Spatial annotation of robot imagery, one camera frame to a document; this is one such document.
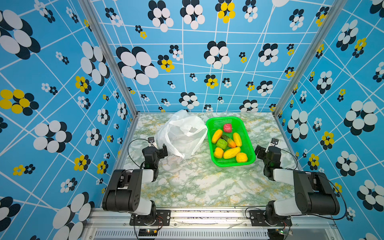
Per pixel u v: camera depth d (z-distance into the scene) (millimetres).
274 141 796
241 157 889
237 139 988
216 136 1017
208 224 725
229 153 917
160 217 727
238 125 1040
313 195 440
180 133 998
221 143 943
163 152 865
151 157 706
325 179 454
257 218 724
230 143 963
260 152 847
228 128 1042
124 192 443
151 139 798
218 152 921
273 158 713
